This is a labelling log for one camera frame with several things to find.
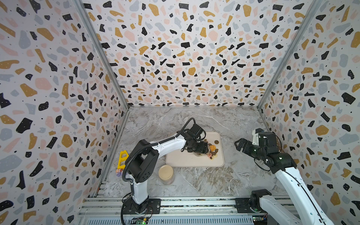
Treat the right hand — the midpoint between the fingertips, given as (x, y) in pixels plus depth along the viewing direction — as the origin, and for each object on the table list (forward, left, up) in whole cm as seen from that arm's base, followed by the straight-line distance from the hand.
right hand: (241, 145), depth 77 cm
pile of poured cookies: (+6, +13, -17) cm, 23 cm away
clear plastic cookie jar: (-1, +22, -3) cm, 22 cm away
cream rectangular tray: (-1, +31, -16) cm, 35 cm away
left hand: (+2, +19, -10) cm, 22 cm away
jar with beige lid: (-14, +41, -8) cm, 44 cm away
